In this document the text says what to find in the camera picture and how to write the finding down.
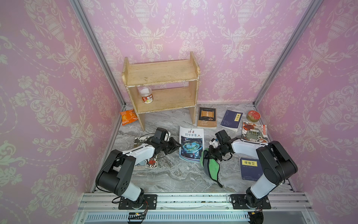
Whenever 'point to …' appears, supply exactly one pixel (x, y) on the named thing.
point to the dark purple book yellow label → (231, 120)
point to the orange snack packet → (128, 116)
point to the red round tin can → (253, 116)
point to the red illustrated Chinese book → (251, 132)
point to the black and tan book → (207, 118)
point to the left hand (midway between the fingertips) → (181, 146)
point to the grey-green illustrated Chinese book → (150, 163)
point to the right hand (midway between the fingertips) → (205, 157)
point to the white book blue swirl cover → (192, 141)
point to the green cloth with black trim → (211, 166)
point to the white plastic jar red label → (146, 93)
